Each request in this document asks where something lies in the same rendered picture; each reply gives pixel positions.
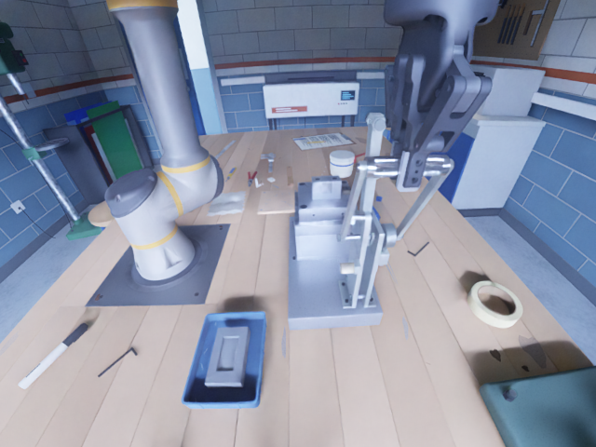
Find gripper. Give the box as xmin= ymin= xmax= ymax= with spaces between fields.
xmin=384 ymin=13 xmax=494 ymax=193

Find silver clamp lever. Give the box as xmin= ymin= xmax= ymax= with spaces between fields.
xmin=342 ymin=155 xmax=455 ymax=249

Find grey mould top half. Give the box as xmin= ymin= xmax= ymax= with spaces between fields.
xmin=294 ymin=176 xmax=351 ymax=224

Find wooden rest board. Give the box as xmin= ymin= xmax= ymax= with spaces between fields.
xmin=256 ymin=189 xmax=297 ymax=217

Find grey mould press body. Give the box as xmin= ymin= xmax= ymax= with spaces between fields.
xmin=287 ymin=111 xmax=400 ymax=332

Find grey nest insert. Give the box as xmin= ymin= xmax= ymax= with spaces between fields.
xmin=203 ymin=325 xmax=253 ymax=389

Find blue tray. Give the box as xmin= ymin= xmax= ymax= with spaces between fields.
xmin=181 ymin=310 xmax=268 ymax=412

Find green drill press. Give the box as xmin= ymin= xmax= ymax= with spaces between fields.
xmin=0 ymin=21 xmax=114 ymax=242

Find blue bin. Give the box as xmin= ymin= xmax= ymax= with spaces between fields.
xmin=439 ymin=156 xmax=467 ymax=205

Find white cabinet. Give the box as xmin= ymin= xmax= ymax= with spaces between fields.
xmin=451 ymin=64 xmax=548 ymax=211

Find brown tool pegboard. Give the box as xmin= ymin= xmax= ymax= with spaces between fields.
xmin=471 ymin=0 xmax=562 ymax=62

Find white tub blue band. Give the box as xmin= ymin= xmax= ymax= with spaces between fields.
xmin=328 ymin=149 xmax=358 ymax=180

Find printed paper sheet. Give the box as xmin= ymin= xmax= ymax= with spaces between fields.
xmin=291 ymin=131 xmax=358 ymax=153

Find cream masking tape roll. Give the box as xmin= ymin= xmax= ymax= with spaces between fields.
xmin=467 ymin=279 xmax=524 ymax=330

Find clear plastic bag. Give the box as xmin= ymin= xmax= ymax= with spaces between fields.
xmin=206 ymin=190 xmax=248 ymax=218

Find grey mounting plate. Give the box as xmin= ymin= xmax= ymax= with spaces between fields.
xmin=85 ymin=223 xmax=233 ymax=308

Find stack of coloured sheets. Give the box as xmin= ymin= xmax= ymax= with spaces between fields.
xmin=64 ymin=101 xmax=156 ymax=188

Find teal case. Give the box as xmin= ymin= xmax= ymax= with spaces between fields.
xmin=479 ymin=367 xmax=596 ymax=447

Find round wooden disc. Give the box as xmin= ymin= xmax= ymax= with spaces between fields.
xmin=85 ymin=204 xmax=118 ymax=230

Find white marker black cap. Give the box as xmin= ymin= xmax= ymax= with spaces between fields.
xmin=17 ymin=321 xmax=91 ymax=390

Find white wall heater unit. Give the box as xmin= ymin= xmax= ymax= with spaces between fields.
xmin=262 ymin=80 xmax=361 ymax=132

